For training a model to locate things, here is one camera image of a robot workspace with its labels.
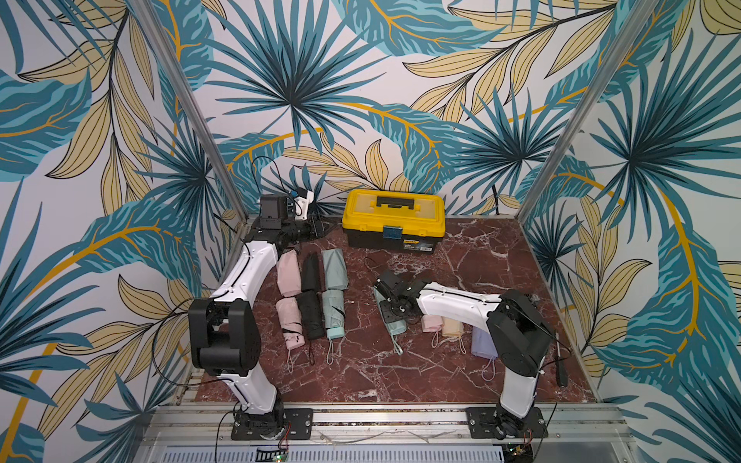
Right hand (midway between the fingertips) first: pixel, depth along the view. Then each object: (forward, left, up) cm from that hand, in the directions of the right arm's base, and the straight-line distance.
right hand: (391, 311), depth 91 cm
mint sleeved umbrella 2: (-6, -2, 0) cm, 6 cm away
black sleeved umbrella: (+3, +26, 0) cm, 26 cm away
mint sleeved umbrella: (-1, +18, +1) cm, 18 cm away
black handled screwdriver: (-19, -47, -2) cm, 51 cm away
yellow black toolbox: (+26, -3, +14) cm, 30 cm away
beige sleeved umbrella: (-6, -18, +1) cm, 19 cm away
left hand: (+16, +17, +23) cm, 33 cm away
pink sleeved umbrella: (-4, -12, 0) cm, 13 cm away
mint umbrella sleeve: (+15, +18, 0) cm, 23 cm away
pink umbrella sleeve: (+16, +35, 0) cm, 38 cm away
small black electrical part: (+2, -46, +2) cm, 46 cm away
